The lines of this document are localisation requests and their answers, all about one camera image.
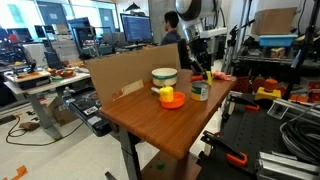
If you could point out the black office chair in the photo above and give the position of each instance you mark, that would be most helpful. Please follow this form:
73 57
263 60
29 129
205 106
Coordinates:
184 53

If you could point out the white bowl with green stripe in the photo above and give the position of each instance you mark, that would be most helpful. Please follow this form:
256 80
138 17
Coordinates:
164 80

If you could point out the yellow toy bell pepper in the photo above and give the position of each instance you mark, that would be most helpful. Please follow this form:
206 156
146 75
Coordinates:
166 93

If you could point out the white plastic spoon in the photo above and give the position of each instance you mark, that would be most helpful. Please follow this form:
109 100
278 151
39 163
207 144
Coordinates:
155 89

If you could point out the seated person in dark shirt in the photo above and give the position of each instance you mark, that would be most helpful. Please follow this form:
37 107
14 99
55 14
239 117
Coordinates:
170 35

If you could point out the small yellow cylinder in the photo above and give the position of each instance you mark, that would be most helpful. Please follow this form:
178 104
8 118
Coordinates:
209 78

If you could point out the orange toy carrot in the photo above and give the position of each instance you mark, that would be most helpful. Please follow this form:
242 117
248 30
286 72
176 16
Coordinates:
195 78

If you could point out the tin can green yellow label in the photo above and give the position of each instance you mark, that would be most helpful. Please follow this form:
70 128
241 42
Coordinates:
199 92

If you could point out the brown cardboard box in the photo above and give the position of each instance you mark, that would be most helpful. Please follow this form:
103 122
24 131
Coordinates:
274 21

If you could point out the white desk with grey leg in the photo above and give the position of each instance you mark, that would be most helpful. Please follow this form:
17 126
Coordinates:
40 88

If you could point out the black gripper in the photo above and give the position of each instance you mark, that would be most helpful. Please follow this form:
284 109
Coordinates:
203 48

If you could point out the computer monitor showing code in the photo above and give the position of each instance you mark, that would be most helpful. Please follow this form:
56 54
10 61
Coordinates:
136 28

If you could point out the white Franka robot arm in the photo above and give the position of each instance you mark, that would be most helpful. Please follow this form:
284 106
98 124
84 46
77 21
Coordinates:
196 13

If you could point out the black camera tripod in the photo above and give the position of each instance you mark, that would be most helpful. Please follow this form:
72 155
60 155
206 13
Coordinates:
233 46

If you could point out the silver aluminium extrusion bars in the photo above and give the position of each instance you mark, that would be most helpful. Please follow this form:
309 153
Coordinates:
286 166

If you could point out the black light stand pole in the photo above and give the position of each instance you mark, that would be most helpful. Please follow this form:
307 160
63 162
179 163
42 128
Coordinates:
305 46

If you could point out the red bowl with toy fruit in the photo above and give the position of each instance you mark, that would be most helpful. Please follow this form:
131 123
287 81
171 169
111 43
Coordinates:
65 73

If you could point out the small wooden toy block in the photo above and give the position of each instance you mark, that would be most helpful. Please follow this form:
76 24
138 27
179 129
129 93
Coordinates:
277 52

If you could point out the black metal table leg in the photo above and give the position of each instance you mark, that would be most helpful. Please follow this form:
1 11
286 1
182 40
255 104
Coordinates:
130 153

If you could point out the black perforated breadboard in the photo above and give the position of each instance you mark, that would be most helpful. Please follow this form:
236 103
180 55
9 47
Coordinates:
256 133

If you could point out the yellow base orange emergency button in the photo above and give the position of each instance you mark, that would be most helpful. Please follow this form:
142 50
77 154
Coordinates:
268 91

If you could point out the blue plastic bin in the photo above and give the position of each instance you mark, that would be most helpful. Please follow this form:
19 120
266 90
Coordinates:
276 40

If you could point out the small green ball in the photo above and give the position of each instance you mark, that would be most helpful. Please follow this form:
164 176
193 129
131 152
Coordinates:
160 165

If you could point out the cardboard box under desk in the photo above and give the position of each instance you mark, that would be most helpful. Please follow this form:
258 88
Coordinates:
61 113

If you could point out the brown cardboard sheet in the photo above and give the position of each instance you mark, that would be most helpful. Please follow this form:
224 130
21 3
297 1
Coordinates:
116 73

